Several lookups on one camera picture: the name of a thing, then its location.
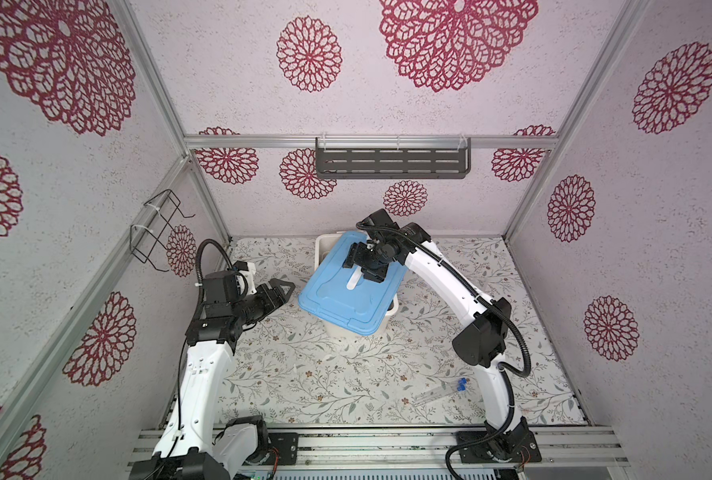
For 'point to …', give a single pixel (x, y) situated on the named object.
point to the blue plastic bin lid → (360, 310)
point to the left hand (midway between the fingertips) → (286, 296)
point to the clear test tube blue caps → (434, 395)
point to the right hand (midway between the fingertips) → (349, 263)
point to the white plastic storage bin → (322, 244)
